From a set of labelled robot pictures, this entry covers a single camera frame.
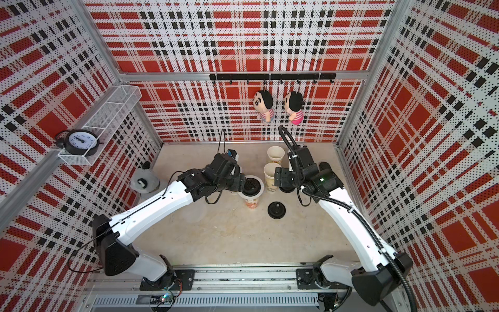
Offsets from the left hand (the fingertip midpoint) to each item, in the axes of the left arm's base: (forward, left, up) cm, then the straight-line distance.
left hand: (241, 178), depth 78 cm
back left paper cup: (+21, -15, -8) cm, 27 cm away
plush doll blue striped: (+36, -9, +12) cm, 39 cm away
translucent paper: (-4, 0, -6) cm, 7 cm away
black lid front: (-4, -15, -21) cm, 26 cm away
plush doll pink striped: (+39, -24, +9) cm, 46 cm away
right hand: (-2, -18, +4) cm, 19 cm away
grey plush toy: (+1, +41, -3) cm, 42 cm away
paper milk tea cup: (+10, -12, -9) cm, 18 cm away
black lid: (-1, -4, -4) cm, 6 cm away
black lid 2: (+7, -21, -21) cm, 31 cm away
